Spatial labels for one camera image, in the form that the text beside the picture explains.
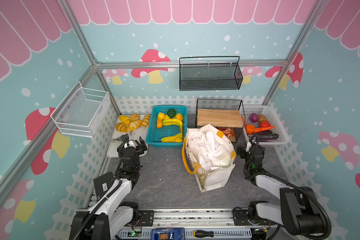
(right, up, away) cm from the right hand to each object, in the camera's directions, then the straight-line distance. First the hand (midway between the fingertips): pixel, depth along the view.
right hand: (249, 144), depth 89 cm
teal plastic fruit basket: (-51, +11, +24) cm, 58 cm away
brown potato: (+19, +17, +23) cm, 34 cm away
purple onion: (+14, +18, +24) cm, 33 cm away
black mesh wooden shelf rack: (-14, +20, +11) cm, 27 cm away
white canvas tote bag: (-26, -16, -16) cm, 34 cm away
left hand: (-67, +2, -5) cm, 67 cm away
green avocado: (-48, +21, +21) cm, 56 cm away
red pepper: (+19, +12, +17) cm, 28 cm away
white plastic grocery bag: (-26, -2, -6) cm, 26 cm away
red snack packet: (-10, +8, +9) cm, 15 cm away
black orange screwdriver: (-28, -40, -20) cm, 53 cm away
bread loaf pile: (-82, +12, +23) cm, 86 cm away
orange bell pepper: (+5, +9, +12) cm, 15 cm away
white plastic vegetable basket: (+25, +18, +19) cm, 37 cm away
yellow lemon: (-56, +18, +20) cm, 62 cm away
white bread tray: (-75, +5, +17) cm, 77 cm away
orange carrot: (+14, +9, +15) cm, 22 cm away
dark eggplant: (+15, +4, +7) cm, 16 cm away
